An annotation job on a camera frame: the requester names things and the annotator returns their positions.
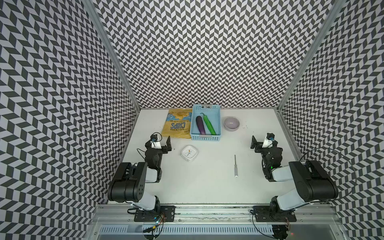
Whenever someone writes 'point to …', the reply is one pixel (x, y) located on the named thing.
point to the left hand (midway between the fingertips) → (160, 137)
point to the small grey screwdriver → (236, 173)
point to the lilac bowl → (231, 124)
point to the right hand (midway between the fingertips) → (260, 138)
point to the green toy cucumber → (209, 124)
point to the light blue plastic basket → (213, 112)
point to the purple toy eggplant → (200, 125)
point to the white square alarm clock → (189, 152)
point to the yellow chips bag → (178, 124)
